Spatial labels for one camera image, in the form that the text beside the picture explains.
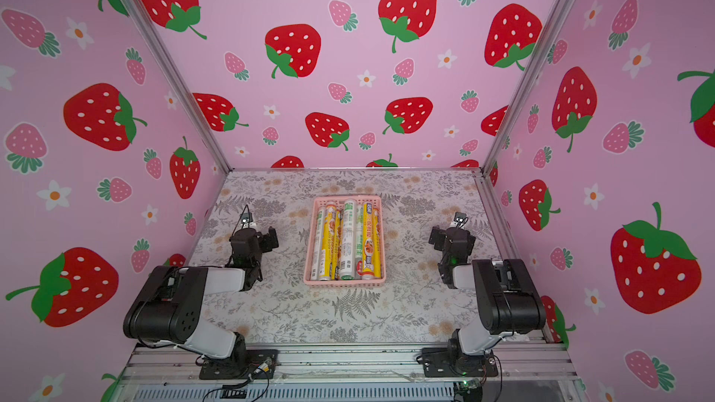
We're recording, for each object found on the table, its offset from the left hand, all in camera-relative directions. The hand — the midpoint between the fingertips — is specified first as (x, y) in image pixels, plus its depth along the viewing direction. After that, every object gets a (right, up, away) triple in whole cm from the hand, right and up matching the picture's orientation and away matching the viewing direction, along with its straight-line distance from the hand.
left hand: (258, 229), depth 95 cm
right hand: (+71, 0, 0) cm, 71 cm away
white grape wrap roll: (+32, -3, -4) cm, 32 cm away
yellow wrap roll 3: (+38, -3, -4) cm, 38 cm away
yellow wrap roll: (+24, -3, -4) cm, 25 cm away
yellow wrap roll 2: (+27, -2, 0) cm, 27 cm away
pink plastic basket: (+20, +10, +7) cm, 24 cm away
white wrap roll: (+21, -5, -1) cm, 21 cm away
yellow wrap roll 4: (+41, -2, +2) cm, 41 cm away
